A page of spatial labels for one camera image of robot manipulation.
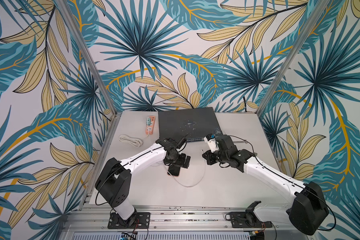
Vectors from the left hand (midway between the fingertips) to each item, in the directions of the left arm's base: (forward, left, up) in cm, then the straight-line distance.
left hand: (180, 164), depth 83 cm
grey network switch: (+33, -9, -4) cm, 34 cm away
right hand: (0, -8, +5) cm, 9 cm away
